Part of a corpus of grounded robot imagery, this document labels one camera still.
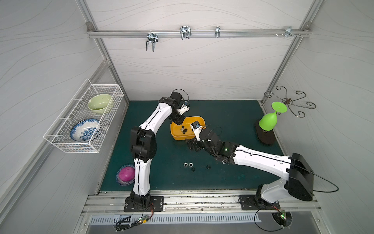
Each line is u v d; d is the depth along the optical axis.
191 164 0.86
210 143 0.57
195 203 0.75
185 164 0.86
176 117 0.81
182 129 1.01
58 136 0.56
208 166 0.86
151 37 0.78
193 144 0.68
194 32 0.78
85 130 0.64
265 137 1.00
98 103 0.72
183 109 0.86
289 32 0.77
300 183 0.41
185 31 0.75
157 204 0.73
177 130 1.01
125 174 0.76
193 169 0.84
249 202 0.75
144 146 0.54
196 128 0.65
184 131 1.01
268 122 0.79
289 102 0.78
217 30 0.73
